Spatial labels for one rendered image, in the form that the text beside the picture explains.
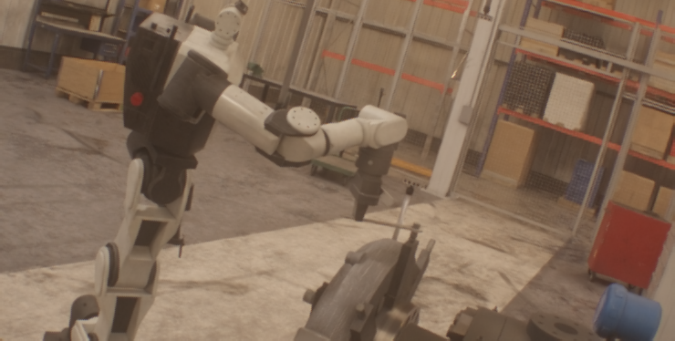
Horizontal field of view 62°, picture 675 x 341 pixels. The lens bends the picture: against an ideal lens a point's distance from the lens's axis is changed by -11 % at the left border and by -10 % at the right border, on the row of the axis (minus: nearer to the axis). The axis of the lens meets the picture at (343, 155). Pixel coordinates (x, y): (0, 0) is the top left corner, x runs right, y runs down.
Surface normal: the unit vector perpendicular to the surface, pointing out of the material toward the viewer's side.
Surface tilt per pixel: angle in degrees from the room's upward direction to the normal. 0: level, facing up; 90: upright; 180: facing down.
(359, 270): 28
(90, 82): 90
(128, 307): 105
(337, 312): 51
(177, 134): 115
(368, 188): 94
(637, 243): 90
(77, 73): 90
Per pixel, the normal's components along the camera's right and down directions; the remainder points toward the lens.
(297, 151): -0.13, 0.68
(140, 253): 0.51, -0.72
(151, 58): 0.07, 0.40
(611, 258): -0.29, 0.05
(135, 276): 0.50, 0.49
